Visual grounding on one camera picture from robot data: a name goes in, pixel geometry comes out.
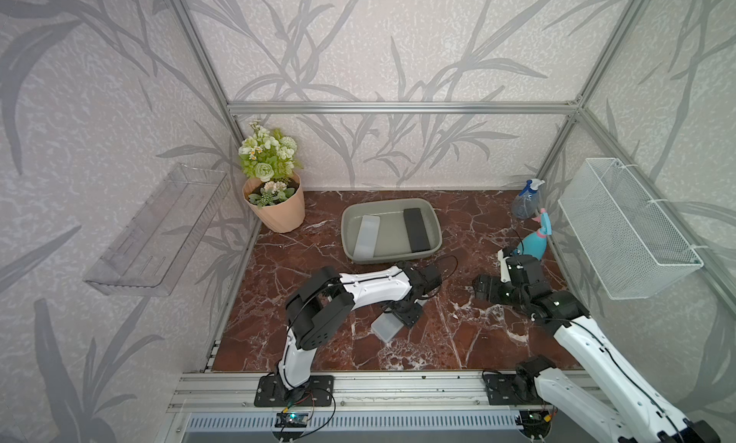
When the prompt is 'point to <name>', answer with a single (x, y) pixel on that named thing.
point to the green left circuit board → (291, 419)
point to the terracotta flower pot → (282, 217)
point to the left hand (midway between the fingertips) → (402, 315)
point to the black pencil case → (416, 229)
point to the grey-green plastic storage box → (393, 241)
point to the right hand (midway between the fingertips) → (486, 282)
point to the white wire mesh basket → (633, 249)
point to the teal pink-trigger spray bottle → (534, 245)
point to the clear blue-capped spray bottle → (525, 203)
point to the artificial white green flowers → (269, 158)
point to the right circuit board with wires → (536, 422)
